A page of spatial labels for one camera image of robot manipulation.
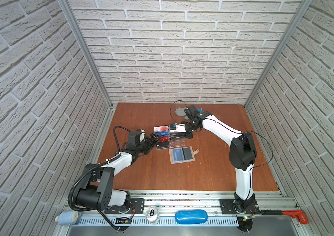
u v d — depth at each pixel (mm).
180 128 776
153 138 796
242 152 522
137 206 733
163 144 946
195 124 704
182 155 919
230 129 568
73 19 740
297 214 709
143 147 766
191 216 696
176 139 944
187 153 922
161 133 942
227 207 730
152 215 598
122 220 725
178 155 922
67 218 634
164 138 947
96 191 423
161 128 928
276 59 890
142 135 726
